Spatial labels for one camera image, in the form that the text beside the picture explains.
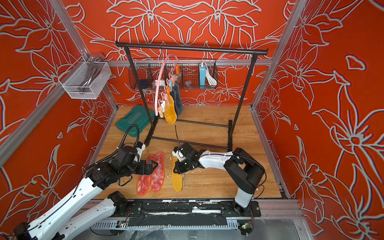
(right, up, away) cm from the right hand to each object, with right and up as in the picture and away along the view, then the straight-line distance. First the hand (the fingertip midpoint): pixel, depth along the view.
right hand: (171, 172), depth 82 cm
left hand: (-10, +8, -8) cm, 15 cm away
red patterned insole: (-15, -5, -1) cm, 16 cm away
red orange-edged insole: (-8, -2, +1) cm, 8 cm away
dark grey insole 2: (+4, +42, +6) cm, 43 cm away
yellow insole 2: (-1, +33, +5) cm, 33 cm away
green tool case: (-28, +33, +25) cm, 50 cm away
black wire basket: (+7, +60, +17) cm, 63 cm away
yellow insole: (+3, -2, -2) cm, 5 cm away
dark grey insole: (+2, +45, -1) cm, 45 cm away
